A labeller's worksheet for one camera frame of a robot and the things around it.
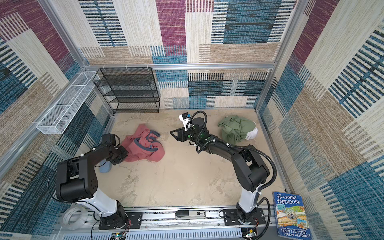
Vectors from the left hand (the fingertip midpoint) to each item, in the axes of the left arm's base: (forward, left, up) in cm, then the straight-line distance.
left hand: (125, 153), depth 95 cm
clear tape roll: (-35, +17, -2) cm, 39 cm away
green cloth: (+10, -68, +11) cm, 70 cm away
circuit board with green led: (-42, -6, -4) cm, 43 cm away
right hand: (+3, -31, +16) cm, 35 cm away
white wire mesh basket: (-1, +22, +32) cm, 39 cm away
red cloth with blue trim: (+2, -12, +5) cm, 13 cm away
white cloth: (+10, -81, +4) cm, 82 cm away
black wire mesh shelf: (+43, +4, +16) cm, 46 cm away
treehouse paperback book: (-37, -88, +1) cm, 95 cm away
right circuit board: (-42, -68, -2) cm, 80 cm away
